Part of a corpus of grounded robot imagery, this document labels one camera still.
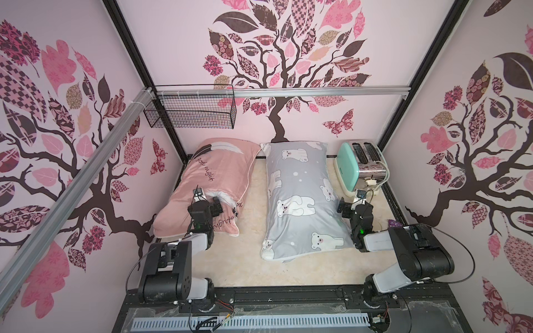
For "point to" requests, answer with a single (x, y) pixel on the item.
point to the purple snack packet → (393, 223)
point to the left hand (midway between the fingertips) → (207, 202)
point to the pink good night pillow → (223, 168)
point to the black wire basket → (196, 106)
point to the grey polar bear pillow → (302, 216)
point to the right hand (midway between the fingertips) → (354, 198)
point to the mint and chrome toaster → (357, 159)
